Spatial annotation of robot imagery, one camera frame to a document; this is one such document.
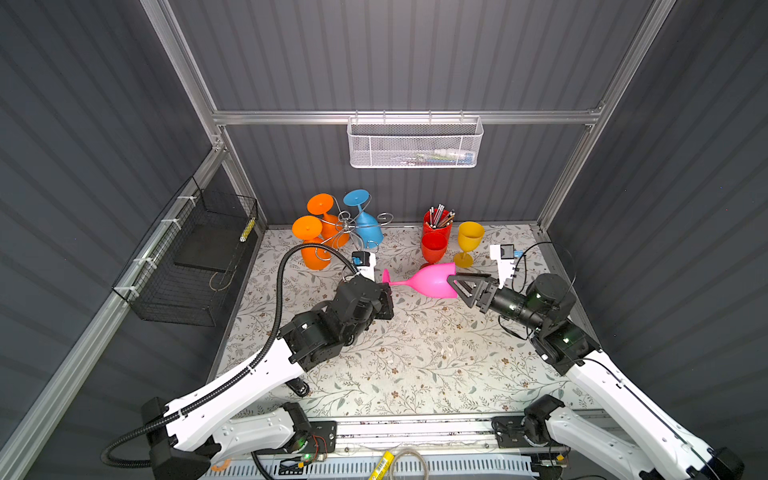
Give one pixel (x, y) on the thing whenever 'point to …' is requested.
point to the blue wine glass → (367, 228)
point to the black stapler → (299, 387)
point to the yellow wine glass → (470, 237)
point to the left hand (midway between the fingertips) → (391, 286)
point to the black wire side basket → (184, 271)
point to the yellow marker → (382, 467)
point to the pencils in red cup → (437, 219)
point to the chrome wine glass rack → (346, 226)
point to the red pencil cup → (446, 230)
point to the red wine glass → (434, 244)
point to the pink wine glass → (432, 280)
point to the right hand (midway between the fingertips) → (456, 282)
